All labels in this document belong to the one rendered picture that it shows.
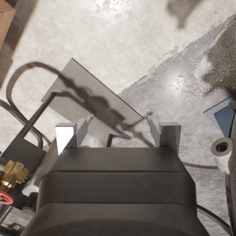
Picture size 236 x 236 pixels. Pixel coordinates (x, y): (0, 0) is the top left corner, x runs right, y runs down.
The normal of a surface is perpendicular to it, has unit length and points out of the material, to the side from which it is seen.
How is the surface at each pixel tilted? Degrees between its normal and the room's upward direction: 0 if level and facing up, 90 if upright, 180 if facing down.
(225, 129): 90
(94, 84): 0
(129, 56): 0
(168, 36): 0
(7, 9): 90
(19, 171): 60
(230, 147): 90
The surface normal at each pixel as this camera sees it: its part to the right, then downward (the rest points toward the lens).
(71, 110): -0.13, 0.63
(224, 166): -0.73, 0.47
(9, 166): 0.51, -0.13
